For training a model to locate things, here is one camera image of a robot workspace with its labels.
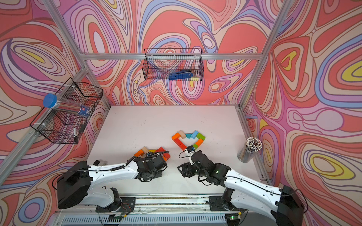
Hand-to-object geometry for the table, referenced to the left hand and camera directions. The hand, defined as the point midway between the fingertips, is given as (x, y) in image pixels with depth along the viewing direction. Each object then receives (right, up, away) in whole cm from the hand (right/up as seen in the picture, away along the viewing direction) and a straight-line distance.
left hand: (161, 175), depth 83 cm
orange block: (+8, +21, +16) cm, 28 cm away
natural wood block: (+13, +23, +16) cm, 31 cm away
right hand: (+14, +5, -6) cm, 16 cm away
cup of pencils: (+50, +16, -4) cm, 53 cm away
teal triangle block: (+17, +22, +16) cm, 32 cm away
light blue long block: (+21, +23, +16) cm, 35 cm away
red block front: (+13, +15, +11) cm, 22 cm away
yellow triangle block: (-7, +13, +8) cm, 17 cm away
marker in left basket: (-43, +24, -11) cm, 51 cm away
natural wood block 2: (-12, +13, +8) cm, 20 cm away
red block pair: (-2, +13, +9) cm, 16 cm away
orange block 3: (-16, +11, +8) cm, 21 cm away
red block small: (+10, +18, +14) cm, 24 cm away
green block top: (+26, +21, +16) cm, 37 cm away
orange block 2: (+25, +17, +14) cm, 33 cm away
